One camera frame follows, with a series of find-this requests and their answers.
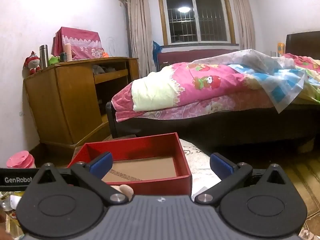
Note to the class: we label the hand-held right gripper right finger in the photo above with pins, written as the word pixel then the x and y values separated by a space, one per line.
pixel 220 166

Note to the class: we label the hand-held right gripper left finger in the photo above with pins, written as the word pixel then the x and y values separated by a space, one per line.
pixel 101 165

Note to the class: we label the beige teddy bear plush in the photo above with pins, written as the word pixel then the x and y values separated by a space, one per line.
pixel 125 190

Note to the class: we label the red cardboard box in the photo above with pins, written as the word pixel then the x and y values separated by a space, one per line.
pixel 155 185

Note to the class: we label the pink lid plastic jar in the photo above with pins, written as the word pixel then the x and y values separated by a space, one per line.
pixel 18 160

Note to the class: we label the glass coffee jar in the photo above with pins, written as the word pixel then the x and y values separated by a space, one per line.
pixel 10 205

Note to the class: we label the wooden desk cabinet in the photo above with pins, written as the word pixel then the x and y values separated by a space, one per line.
pixel 72 100

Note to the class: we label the grey cloth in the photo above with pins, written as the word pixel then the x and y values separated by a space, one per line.
pixel 100 68

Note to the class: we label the pink floral quilt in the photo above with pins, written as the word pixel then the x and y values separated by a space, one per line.
pixel 180 75

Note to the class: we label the light printed bedsheet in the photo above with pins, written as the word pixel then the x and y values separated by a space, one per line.
pixel 262 62

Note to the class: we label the dark small jar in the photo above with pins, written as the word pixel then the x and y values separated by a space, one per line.
pixel 63 57

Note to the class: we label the green plush toy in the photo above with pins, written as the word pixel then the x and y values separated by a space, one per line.
pixel 53 60

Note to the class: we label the pink tumbler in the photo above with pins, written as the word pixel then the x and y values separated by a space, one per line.
pixel 68 52

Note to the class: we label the red santa doll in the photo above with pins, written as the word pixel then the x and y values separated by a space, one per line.
pixel 33 63

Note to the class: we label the steel thermos bottle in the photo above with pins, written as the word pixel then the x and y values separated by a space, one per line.
pixel 44 57

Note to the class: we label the pink lace cloth cover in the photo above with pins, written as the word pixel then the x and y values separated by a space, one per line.
pixel 82 42

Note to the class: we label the blue bag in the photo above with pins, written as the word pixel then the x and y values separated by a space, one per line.
pixel 156 48

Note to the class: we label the orange carton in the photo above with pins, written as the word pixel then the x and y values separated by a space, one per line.
pixel 280 48

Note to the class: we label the beige curtain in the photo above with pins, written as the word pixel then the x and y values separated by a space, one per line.
pixel 243 17
pixel 140 30

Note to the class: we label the dark wooden headboard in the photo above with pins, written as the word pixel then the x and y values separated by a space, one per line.
pixel 302 42

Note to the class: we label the wooden framed window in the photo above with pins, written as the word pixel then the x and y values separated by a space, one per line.
pixel 200 15

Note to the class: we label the dark bed frame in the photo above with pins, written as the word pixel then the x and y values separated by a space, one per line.
pixel 225 130

